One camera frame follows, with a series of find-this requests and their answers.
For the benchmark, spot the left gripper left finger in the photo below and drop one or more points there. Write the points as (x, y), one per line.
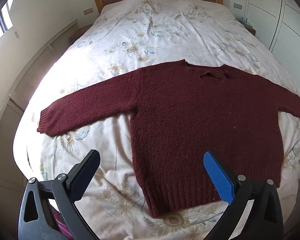
(36, 220)

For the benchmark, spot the white sliding wardrobe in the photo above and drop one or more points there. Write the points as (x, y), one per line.
(277, 25)

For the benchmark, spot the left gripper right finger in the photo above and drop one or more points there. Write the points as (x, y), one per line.
(265, 219)

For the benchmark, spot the right wooden bedside table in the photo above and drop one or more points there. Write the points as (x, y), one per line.
(247, 26)

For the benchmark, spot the right wall socket plate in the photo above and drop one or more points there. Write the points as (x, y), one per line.
(237, 6)

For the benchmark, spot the white radiator cover cabinet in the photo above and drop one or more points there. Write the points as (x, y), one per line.
(12, 181)

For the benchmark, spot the wall socket plate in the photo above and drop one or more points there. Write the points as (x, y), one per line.
(88, 11)
(237, 6)

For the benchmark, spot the window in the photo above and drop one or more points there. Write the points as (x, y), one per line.
(5, 19)

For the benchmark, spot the left wall socket plate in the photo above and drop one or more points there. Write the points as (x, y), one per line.
(88, 11)

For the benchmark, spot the purple object below gripper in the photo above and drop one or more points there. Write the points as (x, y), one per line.
(61, 224)

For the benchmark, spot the dark red knitted sweater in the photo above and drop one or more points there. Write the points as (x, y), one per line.
(179, 111)

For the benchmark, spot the white floral bed duvet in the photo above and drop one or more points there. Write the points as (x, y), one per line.
(127, 36)

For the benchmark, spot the wooden bedside table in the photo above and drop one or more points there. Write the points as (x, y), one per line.
(247, 26)
(79, 33)

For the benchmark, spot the left wooden bedside table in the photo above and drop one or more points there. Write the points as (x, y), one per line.
(79, 33)

